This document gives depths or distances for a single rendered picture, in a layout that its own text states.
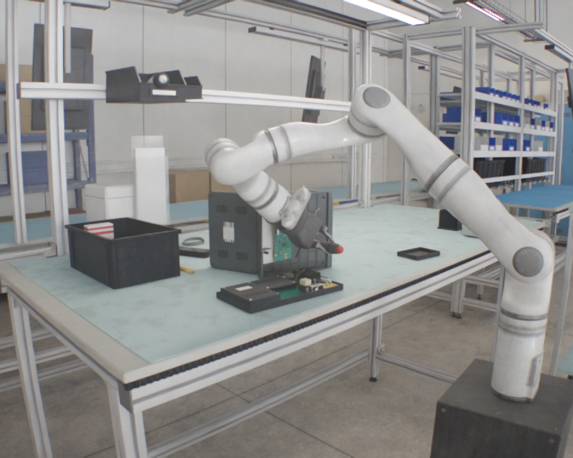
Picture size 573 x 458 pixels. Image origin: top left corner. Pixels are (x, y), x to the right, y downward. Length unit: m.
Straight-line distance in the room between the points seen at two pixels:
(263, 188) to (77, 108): 2.04
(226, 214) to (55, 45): 0.75
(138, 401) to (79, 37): 2.37
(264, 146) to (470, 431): 0.67
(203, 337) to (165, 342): 0.07
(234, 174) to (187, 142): 5.01
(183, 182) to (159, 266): 3.46
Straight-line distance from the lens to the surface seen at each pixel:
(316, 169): 7.43
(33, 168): 4.67
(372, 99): 0.99
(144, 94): 1.40
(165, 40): 5.88
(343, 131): 1.03
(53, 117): 1.58
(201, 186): 4.80
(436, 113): 4.53
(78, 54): 2.89
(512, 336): 0.99
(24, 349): 1.59
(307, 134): 0.96
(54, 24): 1.62
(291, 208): 0.99
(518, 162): 4.79
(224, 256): 1.31
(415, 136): 0.96
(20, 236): 2.27
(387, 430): 2.48
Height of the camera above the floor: 1.34
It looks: 10 degrees down
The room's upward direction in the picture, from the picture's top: straight up
